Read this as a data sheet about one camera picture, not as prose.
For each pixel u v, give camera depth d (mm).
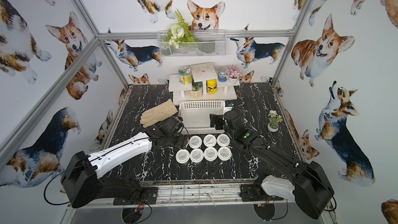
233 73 926
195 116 1035
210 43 926
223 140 857
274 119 915
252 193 735
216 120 721
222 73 977
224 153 801
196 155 803
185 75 959
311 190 401
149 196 734
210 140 853
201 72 977
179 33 777
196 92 1070
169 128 629
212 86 1091
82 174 403
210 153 816
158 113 1050
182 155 801
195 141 845
